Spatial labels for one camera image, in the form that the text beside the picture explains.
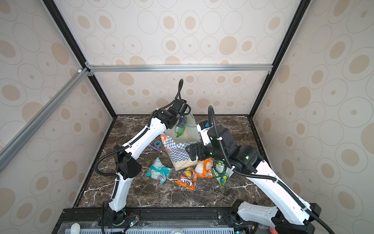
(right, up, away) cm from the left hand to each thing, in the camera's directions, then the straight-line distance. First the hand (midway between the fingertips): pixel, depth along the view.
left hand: (184, 117), depth 86 cm
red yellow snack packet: (+2, -35, -4) cm, 35 cm away
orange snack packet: (+12, -30, +2) cm, 32 cm away
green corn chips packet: (-3, -8, +2) cm, 8 cm away
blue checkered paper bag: (-4, -15, -13) cm, 21 cm away
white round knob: (-52, -55, -16) cm, 77 cm away
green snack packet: (+22, -33, 0) cm, 39 cm away
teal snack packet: (-15, -32, 0) cm, 35 cm away
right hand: (+7, -13, -21) cm, 26 cm away
